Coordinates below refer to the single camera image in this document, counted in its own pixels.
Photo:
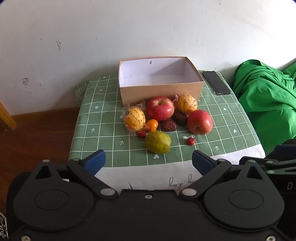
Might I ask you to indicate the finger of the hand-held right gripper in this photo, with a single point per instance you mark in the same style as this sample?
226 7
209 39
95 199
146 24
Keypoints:
281 166
285 152

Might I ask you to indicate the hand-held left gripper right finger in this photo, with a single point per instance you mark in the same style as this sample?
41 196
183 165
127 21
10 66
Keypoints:
202 162

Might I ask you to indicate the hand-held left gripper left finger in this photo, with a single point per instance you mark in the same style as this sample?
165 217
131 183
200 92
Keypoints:
96 160

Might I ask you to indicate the small red cherry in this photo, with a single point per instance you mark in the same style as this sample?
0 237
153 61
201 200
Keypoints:
142 134
190 141

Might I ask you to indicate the red apple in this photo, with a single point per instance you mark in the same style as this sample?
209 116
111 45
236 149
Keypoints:
159 107
200 121

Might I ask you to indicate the green pear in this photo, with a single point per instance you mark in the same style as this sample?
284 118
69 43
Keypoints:
158 142

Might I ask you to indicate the dried red date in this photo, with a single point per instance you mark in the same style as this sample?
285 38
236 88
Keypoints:
168 125
180 117

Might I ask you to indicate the yellow pear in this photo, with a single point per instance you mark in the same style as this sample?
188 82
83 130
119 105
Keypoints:
186 103
135 118

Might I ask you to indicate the small orange tangerine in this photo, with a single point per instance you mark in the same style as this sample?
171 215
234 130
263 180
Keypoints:
152 124

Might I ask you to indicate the cardboard box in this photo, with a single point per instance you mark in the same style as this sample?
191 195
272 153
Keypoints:
161 90

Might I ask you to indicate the green checkered tablecloth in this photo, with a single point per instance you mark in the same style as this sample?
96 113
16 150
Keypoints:
104 120

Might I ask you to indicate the green cloth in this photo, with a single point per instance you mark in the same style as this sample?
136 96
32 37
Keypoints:
266 99

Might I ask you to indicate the black smartphone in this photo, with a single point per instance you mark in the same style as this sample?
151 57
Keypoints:
216 82

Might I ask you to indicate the wooden furniture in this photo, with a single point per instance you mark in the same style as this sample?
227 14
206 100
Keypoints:
7 115

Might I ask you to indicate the black white patterned cloth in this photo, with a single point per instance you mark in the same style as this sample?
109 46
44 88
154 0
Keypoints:
3 226

